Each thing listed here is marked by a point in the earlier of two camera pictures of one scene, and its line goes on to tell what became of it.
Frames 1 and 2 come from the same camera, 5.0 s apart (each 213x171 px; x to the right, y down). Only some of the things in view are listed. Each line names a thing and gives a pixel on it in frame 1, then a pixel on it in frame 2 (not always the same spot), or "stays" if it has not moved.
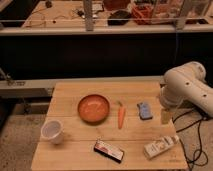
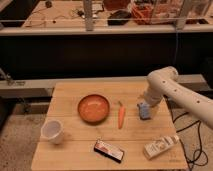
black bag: [118, 18] stays
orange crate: [142, 13] stays
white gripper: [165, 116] → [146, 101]
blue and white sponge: [145, 111] stays
